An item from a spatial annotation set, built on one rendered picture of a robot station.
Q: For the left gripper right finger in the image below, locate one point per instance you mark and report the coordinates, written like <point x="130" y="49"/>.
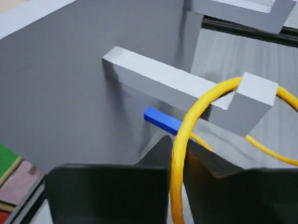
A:
<point x="216" y="195"/>

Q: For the orange cable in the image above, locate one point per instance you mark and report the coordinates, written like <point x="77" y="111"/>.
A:
<point x="176" y="176"/>

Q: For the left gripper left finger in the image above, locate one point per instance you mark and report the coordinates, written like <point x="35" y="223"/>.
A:
<point x="113" y="191"/>

